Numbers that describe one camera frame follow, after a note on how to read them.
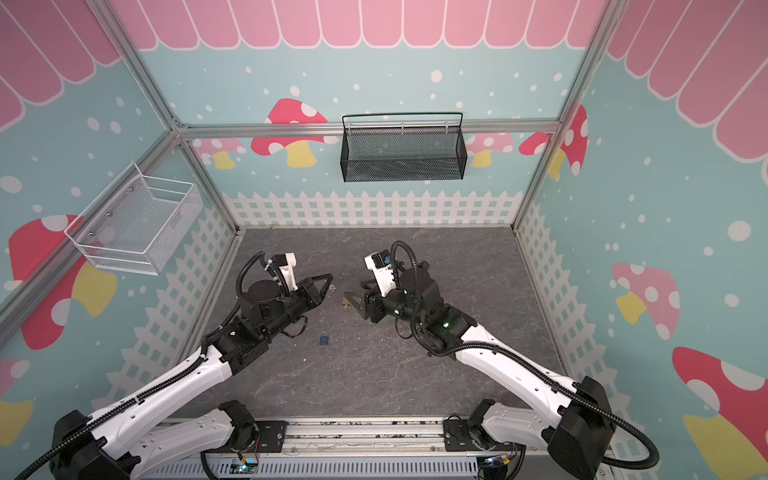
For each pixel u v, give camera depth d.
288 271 0.66
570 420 0.39
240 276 0.52
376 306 0.61
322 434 0.76
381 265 0.59
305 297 0.65
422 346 0.54
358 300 0.66
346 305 0.97
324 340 0.90
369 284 0.71
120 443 0.41
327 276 0.72
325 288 0.70
